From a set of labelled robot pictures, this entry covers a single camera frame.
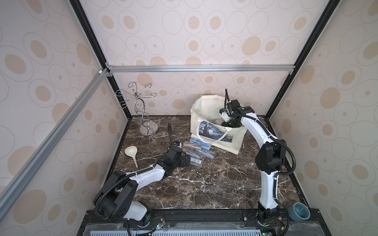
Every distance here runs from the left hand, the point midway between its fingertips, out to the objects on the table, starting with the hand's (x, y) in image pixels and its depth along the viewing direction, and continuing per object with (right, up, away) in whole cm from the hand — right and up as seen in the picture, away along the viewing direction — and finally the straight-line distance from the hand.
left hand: (187, 156), depth 89 cm
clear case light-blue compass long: (+12, 0, +8) cm, 14 cm away
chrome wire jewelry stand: (-31, +18, +20) cm, 41 cm away
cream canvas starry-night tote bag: (+10, +21, -5) cm, 24 cm away
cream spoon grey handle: (-38, +2, +8) cm, 39 cm away
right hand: (+29, +17, +6) cm, 34 cm away
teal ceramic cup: (+57, -26, -14) cm, 65 cm away
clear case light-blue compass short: (+3, 0, +8) cm, 8 cm away
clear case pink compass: (+3, +5, +11) cm, 12 cm away
